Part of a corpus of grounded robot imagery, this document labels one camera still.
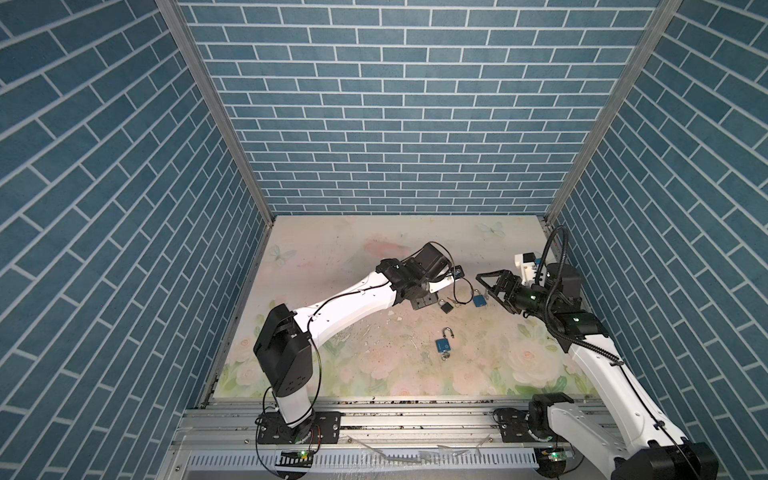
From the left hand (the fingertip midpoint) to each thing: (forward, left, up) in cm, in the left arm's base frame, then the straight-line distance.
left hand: (426, 285), depth 82 cm
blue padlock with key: (-11, -6, -15) cm, 20 cm away
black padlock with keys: (+2, -8, -16) cm, 18 cm away
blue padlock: (+4, -19, -15) cm, 24 cm away
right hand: (-3, -13, +7) cm, 15 cm away
